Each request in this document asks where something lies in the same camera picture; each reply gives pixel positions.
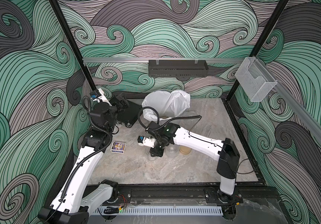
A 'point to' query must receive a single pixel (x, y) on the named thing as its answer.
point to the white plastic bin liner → (168, 104)
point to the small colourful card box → (118, 147)
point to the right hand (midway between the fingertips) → (152, 153)
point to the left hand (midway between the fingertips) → (116, 95)
